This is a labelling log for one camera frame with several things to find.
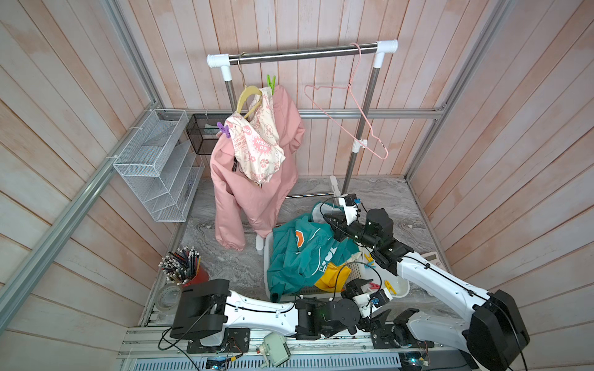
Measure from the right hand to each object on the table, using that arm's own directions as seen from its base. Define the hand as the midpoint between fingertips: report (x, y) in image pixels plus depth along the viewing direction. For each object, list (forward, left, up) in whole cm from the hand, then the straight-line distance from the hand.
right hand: (324, 215), depth 77 cm
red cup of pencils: (-15, +48, -10) cm, 52 cm away
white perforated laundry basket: (-13, -12, -15) cm, 23 cm away
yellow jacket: (-15, -4, -18) cm, 24 cm away
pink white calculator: (-5, -44, -21) cm, 49 cm away
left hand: (-25, -14, -5) cm, 29 cm away
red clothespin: (-16, -20, -22) cm, 34 cm away
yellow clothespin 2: (-18, -11, +6) cm, 22 cm away
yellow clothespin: (-16, -25, -23) cm, 38 cm away
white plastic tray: (-23, -13, +4) cm, 27 cm away
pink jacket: (-3, +27, +12) cm, 30 cm away
